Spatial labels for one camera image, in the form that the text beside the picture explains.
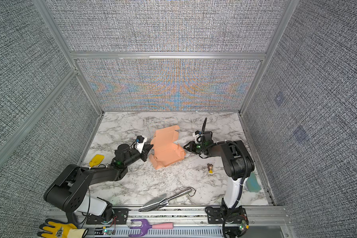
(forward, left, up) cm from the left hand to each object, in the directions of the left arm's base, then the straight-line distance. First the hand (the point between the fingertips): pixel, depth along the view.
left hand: (154, 144), depth 86 cm
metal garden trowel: (-28, -4, -12) cm, 30 cm away
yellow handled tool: (-3, +37, -11) cm, 39 cm away
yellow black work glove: (-39, +43, -8) cm, 58 cm away
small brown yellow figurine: (-12, -32, -10) cm, 36 cm away
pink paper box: (-1, -7, -7) cm, 10 cm away
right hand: (+5, -18, -9) cm, 21 cm away
